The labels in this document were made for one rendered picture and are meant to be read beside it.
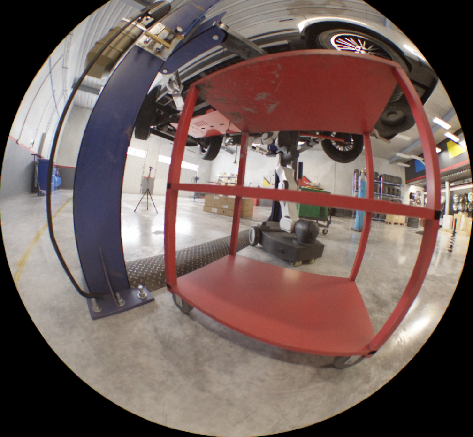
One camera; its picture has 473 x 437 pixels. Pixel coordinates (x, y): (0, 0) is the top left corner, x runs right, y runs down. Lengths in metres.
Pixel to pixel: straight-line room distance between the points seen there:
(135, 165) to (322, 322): 10.18
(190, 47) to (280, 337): 1.45
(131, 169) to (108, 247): 9.46
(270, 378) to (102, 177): 0.81
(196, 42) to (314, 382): 1.62
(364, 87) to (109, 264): 1.07
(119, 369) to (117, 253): 0.43
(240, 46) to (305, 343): 1.40
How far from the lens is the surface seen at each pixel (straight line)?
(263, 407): 0.48
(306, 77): 0.50
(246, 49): 1.14
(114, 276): 0.69
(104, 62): 0.82
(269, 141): 1.49
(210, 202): 3.65
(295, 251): 1.03
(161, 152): 11.03
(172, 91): 1.62
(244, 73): 0.49
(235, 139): 1.67
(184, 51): 1.21
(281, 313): 0.48
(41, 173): 6.07
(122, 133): 0.61
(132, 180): 9.98
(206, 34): 1.10
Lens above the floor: 0.47
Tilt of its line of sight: 1 degrees down
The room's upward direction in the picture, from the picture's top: 6 degrees clockwise
